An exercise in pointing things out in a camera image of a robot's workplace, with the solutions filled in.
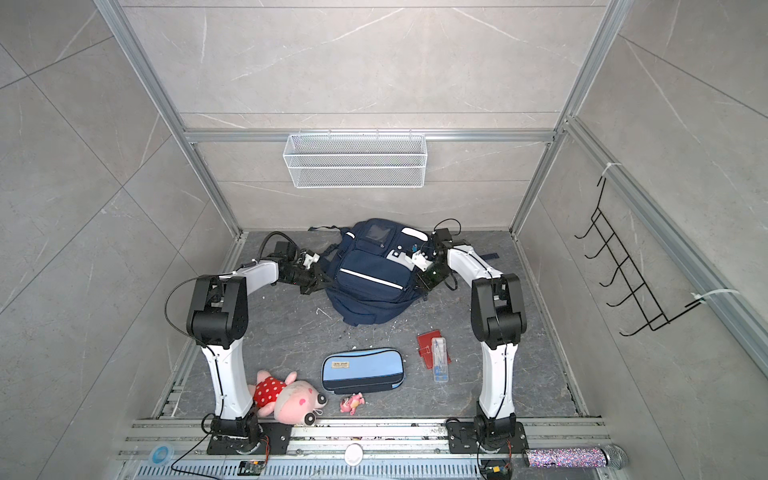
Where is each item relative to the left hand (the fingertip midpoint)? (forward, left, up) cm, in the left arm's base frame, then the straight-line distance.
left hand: (334, 277), depth 99 cm
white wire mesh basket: (+32, -8, +24) cm, 41 cm away
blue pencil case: (-31, -10, -3) cm, 32 cm away
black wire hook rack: (-32, -71, +29) cm, 83 cm away
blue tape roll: (-48, +40, -6) cm, 63 cm away
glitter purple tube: (-53, -68, -1) cm, 87 cm away
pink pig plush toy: (-39, +7, +2) cm, 40 cm away
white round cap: (-50, -8, -5) cm, 51 cm away
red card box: (-24, -29, -4) cm, 37 cm away
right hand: (-2, -30, -1) cm, 30 cm away
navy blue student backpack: (+3, -12, 0) cm, 13 cm away
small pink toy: (-39, -7, -3) cm, 40 cm away
